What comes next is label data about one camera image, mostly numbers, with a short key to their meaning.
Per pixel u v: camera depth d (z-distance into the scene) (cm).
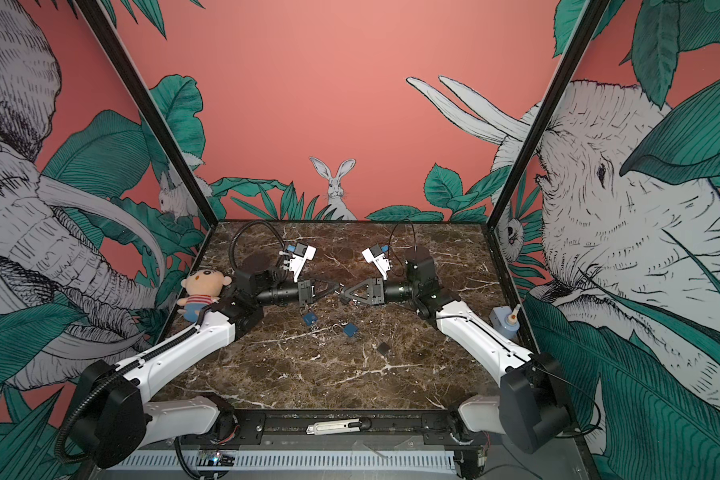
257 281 59
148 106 86
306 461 70
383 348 88
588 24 70
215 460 70
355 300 70
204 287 93
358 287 69
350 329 92
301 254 67
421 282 62
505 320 86
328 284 71
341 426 75
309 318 93
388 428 75
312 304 68
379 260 70
